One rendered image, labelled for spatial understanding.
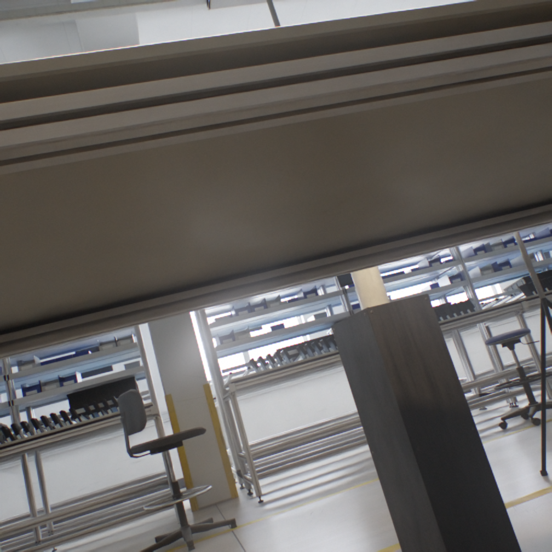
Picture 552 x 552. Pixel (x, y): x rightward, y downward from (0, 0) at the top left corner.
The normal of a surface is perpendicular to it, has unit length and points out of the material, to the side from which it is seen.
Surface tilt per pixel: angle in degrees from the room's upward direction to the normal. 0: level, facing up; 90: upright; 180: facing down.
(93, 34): 180
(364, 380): 90
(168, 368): 90
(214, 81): 90
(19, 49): 180
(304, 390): 90
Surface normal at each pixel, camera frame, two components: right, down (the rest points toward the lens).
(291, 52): 0.28, 0.93
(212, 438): 0.16, -0.27
